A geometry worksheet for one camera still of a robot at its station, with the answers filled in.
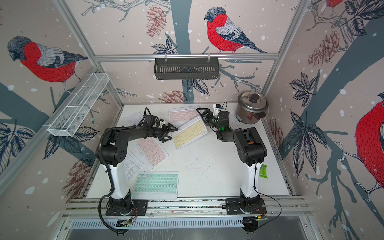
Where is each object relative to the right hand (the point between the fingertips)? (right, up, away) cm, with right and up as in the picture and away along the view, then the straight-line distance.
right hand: (198, 112), depth 94 cm
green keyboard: (-24, -41, -13) cm, 49 cm away
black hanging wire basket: (-9, +32, +13) cm, 36 cm away
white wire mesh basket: (-64, -6, -23) cm, 68 cm away
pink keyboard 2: (-31, -25, +1) cm, 40 cm away
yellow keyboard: (-6, -13, +2) cm, 15 cm away
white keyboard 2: (-40, -33, -6) cm, 52 cm away
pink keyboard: (-15, -3, +17) cm, 23 cm away
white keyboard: (-52, -2, +20) cm, 56 cm away
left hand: (-14, -12, +3) cm, 19 cm away
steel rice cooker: (+35, +4, +1) cm, 35 cm away
